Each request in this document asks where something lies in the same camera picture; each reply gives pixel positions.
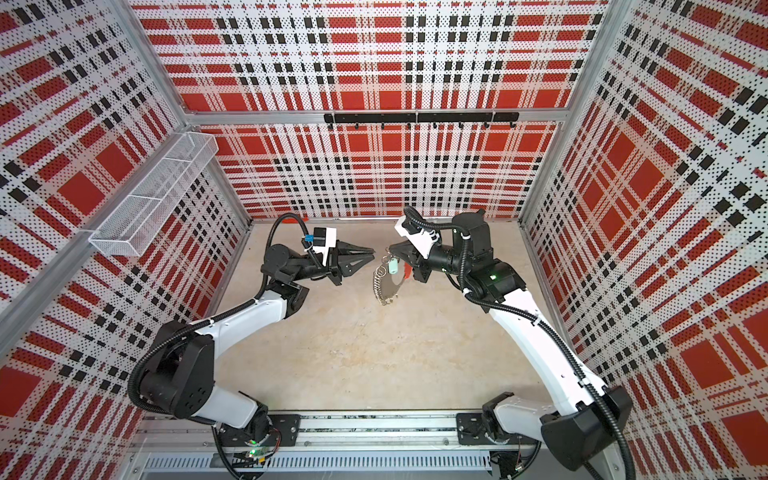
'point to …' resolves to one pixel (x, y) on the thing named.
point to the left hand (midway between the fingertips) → (374, 256)
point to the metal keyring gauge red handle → (387, 286)
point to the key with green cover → (393, 265)
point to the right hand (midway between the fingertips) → (395, 250)
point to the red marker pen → (293, 220)
